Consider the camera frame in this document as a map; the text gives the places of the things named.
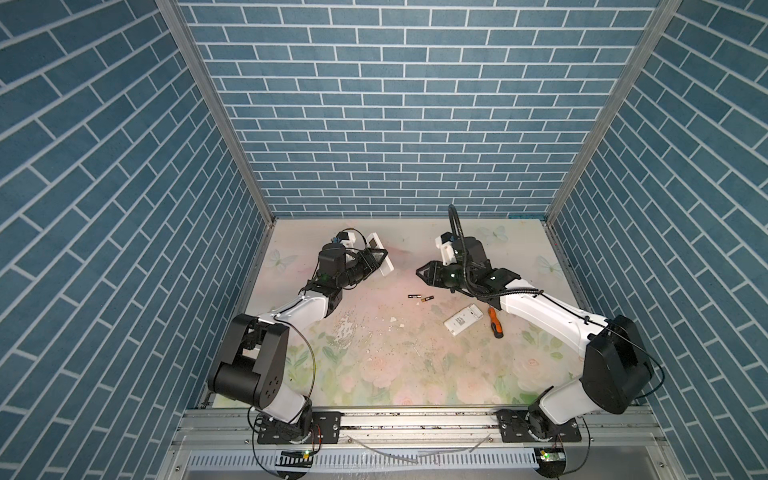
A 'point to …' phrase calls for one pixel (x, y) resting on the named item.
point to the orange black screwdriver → (495, 323)
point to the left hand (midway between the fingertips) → (385, 256)
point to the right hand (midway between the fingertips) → (415, 269)
